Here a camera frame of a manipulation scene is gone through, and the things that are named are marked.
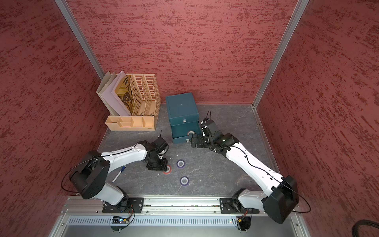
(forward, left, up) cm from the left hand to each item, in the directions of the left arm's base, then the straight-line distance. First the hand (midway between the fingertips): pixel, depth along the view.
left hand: (161, 172), depth 84 cm
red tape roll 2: (+23, -16, +8) cm, 30 cm away
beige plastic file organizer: (+57, +19, +13) cm, 62 cm away
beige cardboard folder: (+50, +38, +29) cm, 69 cm away
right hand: (+10, -22, +16) cm, 29 cm away
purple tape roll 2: (-4, -14, -2) cm, 15 cm away
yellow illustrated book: (+46, +29, +19) cm, 58 cm away
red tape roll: (+1, -5, -1) cm, 5 cm away
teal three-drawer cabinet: (+26, -13, +20) cm, 36 cm away
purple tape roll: (+5, -11, 0) cm, 12 cm away
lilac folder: (+40, +35, +25) cm, 59 cm away
